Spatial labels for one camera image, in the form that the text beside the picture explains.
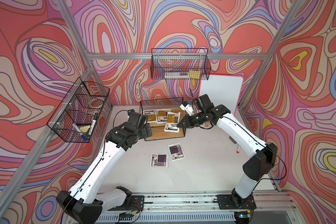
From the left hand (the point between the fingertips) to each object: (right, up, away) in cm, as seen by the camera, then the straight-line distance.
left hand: (143, 130), depth 74 cm
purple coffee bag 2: (+7, -21, +15) cm, 27 cm away
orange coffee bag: (+16, +6, +3) cm, 18 cm away
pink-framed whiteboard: (+52, +26, +22) cm, 63 cm away
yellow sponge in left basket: (-30, +1, -2) cm, 30 cm away
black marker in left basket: (-24, +3, -5) cm, 25 cm away
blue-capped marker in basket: (-30, -3, -3) cm, 31 cm away
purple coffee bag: (+19, -16, +18) cm, 30 cm away
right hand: (+20, 0, +2) cm, 20 cm away
